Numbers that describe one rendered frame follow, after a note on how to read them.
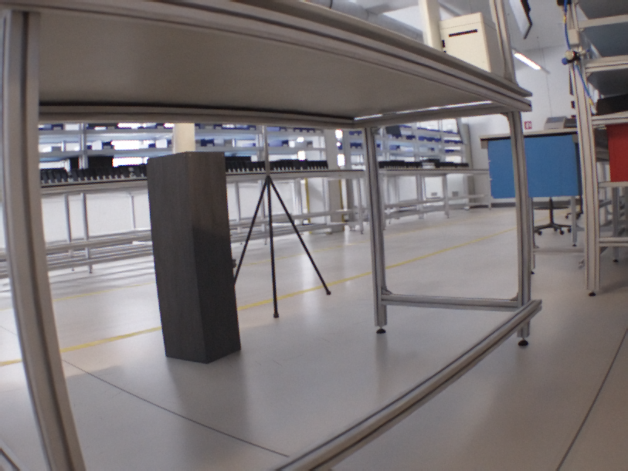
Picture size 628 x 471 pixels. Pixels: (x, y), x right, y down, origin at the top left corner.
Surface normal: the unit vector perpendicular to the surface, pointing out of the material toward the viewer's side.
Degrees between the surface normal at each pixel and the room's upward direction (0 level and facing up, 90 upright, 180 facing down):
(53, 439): 90
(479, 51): 90
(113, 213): 90
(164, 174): 90
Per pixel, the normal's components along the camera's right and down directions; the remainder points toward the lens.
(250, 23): 0.74, -0.01
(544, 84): -0.66, 0.10
